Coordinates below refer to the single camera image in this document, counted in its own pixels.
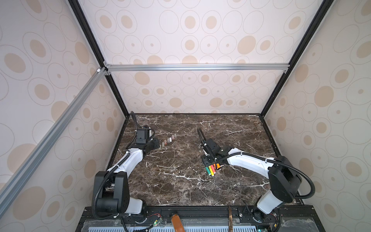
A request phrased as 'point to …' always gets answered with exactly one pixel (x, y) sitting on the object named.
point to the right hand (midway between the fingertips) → (210, 158)
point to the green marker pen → (208, 171)
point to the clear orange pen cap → (165, 142)
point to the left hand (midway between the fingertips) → (160, 139)
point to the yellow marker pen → (211, 171)
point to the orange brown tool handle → (177, 223)
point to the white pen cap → (170, 139)
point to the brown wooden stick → (230, 221)
